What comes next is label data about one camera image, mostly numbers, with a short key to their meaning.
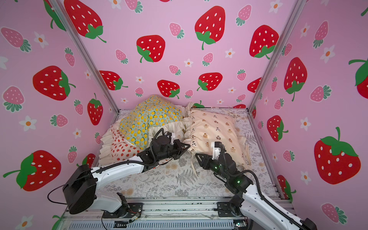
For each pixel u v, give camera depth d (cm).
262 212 48
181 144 76
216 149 68
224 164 54
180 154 71
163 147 61
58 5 67
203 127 90
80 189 42
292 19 72
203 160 67
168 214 73
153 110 87
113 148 91
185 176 86
